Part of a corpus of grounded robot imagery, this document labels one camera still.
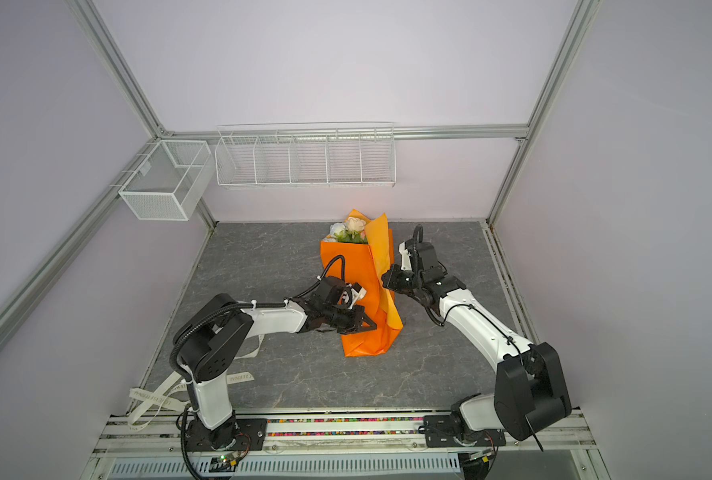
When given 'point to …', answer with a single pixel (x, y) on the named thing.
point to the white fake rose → (337, 228)
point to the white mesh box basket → (166, 185)
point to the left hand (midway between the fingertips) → (376, 331)
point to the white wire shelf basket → (307, 154)
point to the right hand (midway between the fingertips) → (381, 278)
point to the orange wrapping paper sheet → (365, 263)
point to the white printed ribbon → (157, 395)
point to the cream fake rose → (355, 224)
